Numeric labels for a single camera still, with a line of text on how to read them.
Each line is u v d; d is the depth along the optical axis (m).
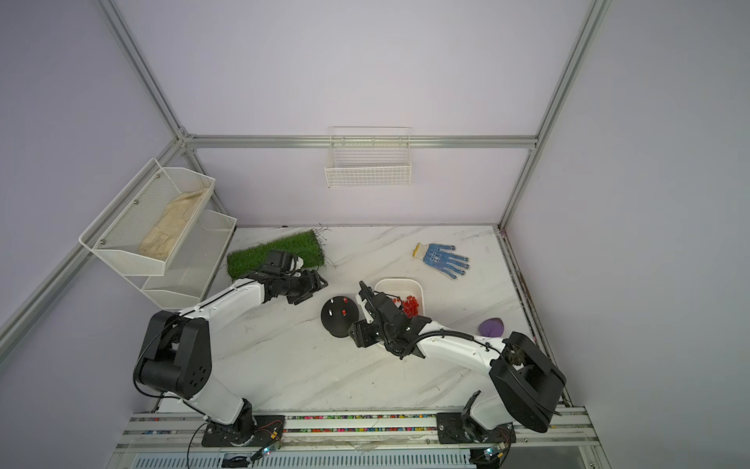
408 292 0.98
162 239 0.76
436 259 1.11
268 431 0.73
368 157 0.96
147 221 0.80
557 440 0.73
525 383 0.43
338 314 0.84
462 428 0.65
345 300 0.86
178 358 0.45
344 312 0.84
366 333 0.73
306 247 1.08
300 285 0.82
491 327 0.91
